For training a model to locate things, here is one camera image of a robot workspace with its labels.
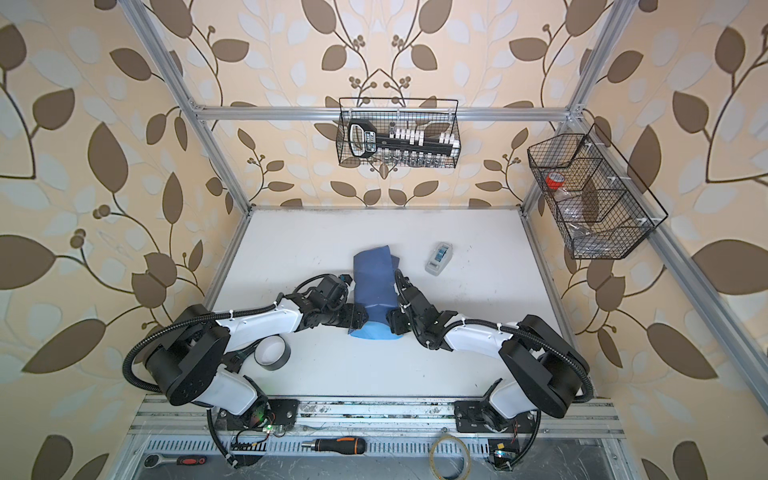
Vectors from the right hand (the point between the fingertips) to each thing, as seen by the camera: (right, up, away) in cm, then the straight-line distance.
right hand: (395, 316), depth 88 cm
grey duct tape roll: (-35, -9, -4) cm, 37 cm away
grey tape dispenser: (+15, +16, +14) cm, 26 cm away
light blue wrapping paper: (-7, +12, +7) cm, 15 cm away
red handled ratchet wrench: (-56, -28, -20) cm, 66 cm away
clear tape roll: (+9, -28, -18) cm, 34 cm away
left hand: (-10, 0, 0) cm, 10 cm away
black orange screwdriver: (-12, -24, -20) cm, 34 cm away
